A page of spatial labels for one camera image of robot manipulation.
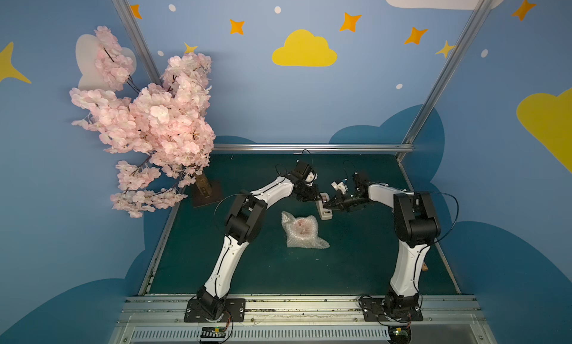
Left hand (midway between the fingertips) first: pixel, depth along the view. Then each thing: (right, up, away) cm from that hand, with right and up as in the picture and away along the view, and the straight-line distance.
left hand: (321, 195), depth 99 cm
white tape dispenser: (+1, -7, -4) cm, 8 cm away
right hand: (+2, -4, -3) cm, 6 cm away
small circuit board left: (-40, -44, -26) cm, 65 cm away
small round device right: (+23, -44, -26) cm, 56 cm away
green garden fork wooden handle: (+36, -26, -17) cm, 48 cm away
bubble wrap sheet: (-4, -16, -17) cm, 24 cm away
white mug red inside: (-8, -12, -11) cm, 18 cm away
